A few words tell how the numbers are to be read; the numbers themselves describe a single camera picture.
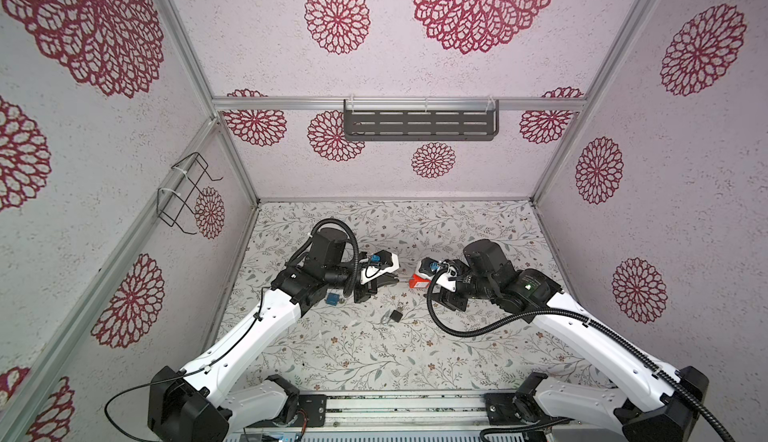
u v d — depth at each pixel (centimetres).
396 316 90
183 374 40
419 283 68
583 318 45
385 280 64
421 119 95
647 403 40
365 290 61
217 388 40
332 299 93
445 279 61
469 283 60
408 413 75
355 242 53
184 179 78
